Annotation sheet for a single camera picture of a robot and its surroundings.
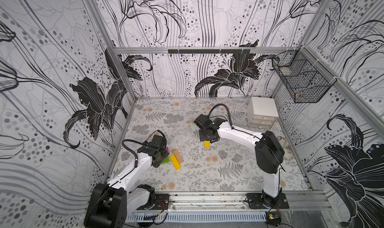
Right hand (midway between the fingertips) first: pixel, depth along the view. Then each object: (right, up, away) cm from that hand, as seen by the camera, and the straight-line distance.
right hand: (206, 135), depth 91 cm
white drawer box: (+35, +14, +1) cm, 38 cm away
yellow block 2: (-18, -15, -5) cm, 24 cm away
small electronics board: (+31, -36, -21) cm, 52 cm away
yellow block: (0, -6, +1) cm, 6 cm away
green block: (-22, -11, -15) cm, 29 cm away
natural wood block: (-17, -13, -4) cm, 21 cm away
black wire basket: (+61, +34, -3) cm, 70 cm away
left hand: (-24, -13, -5) cm, 28 cm away
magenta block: (-24, -8, 0) cm, 26 cm away
